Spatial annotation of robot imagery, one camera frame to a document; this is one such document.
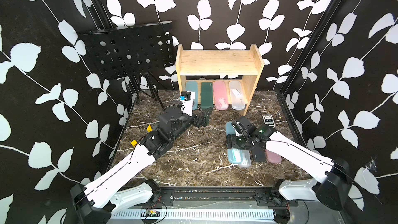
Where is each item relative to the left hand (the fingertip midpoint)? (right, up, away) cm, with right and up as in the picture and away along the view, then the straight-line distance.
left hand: (204, 104), depth 64 cm
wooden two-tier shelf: (+11, +21, +53) cm, 58 cm away
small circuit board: (-24, -51, +7) cm, 57 cm away
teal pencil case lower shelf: (-7, +11, +28) cm, 31 cm away
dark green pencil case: (+1, +5, +24) cm, 25 cm away
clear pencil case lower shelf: (+19, +5, +24) cm, 31 cm away
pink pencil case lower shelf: (+10, +5, +26) cm, 28 cm away
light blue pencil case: (+15, -25, +9) cm, 30 cm away
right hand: (+13, -20, +14) cm, 27 cm away
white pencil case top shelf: (+24, -31, +21) cm, 44 cm away
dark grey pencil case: (+31, -28, +21) cm, 47 cm away
